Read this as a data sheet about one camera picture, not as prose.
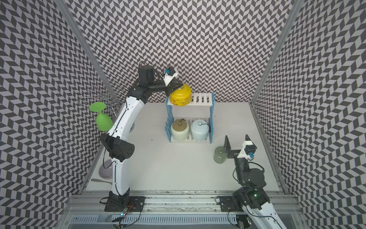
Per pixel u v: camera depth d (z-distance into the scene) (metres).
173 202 0.75
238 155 0.57
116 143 0.52
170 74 0.63
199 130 0.89
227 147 0.60
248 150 0.52
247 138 0.65
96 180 0.81
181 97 0.75
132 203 0.71
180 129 0.89
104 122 0.79
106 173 0.82
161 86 0.67
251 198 0.53
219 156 0.84
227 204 0.74
